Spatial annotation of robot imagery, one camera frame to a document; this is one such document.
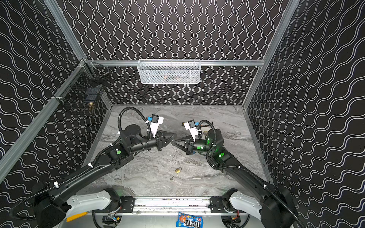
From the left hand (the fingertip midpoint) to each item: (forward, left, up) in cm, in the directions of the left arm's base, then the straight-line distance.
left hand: (178, 136), depth 61 cm
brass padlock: (-2, +2, -34) cm, 34 cm away
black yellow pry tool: (+33, +1, -32) cm, 46 cm away
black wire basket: (+44, +68, -5) cm, 81 cm away
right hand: (-1, +3, -6) cm, 7 cm away
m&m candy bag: (-27, -4, -34) cm, 43 cm away
